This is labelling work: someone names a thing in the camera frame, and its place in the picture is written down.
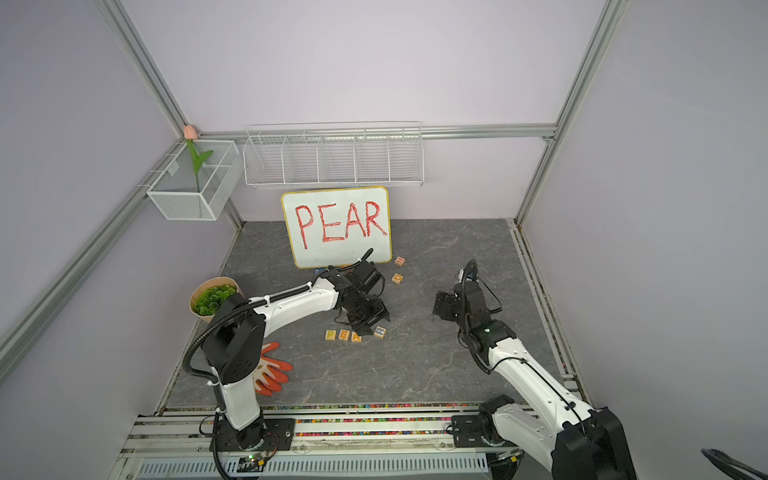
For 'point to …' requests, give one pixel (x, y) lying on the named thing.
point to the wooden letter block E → (344, 334)
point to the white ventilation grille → (210, 468)
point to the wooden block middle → (397, 278)
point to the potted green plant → (207, 296)
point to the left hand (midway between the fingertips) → (386, 326)
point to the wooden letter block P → (331, 334)
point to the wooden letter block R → (380, 332)
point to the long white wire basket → (328, 156)
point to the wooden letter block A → (355, 338)
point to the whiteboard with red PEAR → (338, 226)
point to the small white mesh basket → (175, 193)
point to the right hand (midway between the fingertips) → (450, 294)
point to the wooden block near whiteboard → (399, 261)
